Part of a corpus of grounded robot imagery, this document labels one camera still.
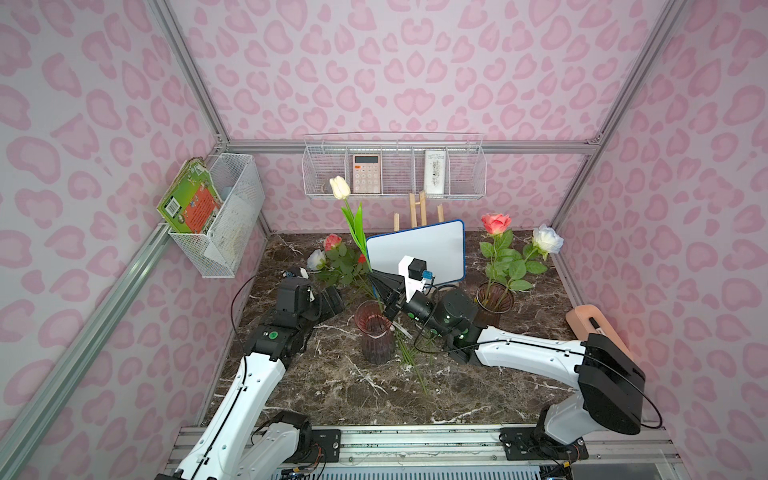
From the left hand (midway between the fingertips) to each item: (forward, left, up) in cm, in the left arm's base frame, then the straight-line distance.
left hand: (329, 293), depth 78 cm
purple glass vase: (-6, -11, -19) cm, 22 cm away
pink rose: (+4, -44, +6) cm, 45 cm away
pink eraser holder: (+1, -72, -16) cm, 74 cm away
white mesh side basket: (+5, +25, +11) cm, 28 cm away
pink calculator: (+37, -8, +11) cm, 39 cm away
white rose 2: (+25, +12, -16) cm, 32 cm away
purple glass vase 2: (0, -43, -3) cm, 43 cm away
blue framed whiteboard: (+13, -29, +2) cm, 32 cm away
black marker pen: (+1, -81, -21) cm, 83 cm away
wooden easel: (+21, -25, +12) cm, 34 cm away
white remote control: (+37, -29, +11) cm, 48 cm away
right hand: (-5, -11, +14) cm, 19 cm away
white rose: (+5, -52, +14) cm, 54 cm away
